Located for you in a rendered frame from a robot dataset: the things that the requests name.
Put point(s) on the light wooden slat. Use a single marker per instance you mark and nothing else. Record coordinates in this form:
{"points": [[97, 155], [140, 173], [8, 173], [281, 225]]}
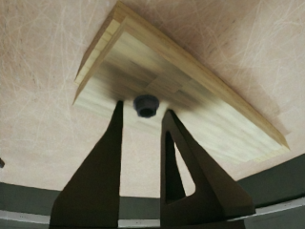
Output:
{"points": [[135, 62]]}

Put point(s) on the wooden rail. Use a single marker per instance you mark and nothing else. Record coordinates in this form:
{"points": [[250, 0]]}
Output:
{"points": [[109, 27]]}

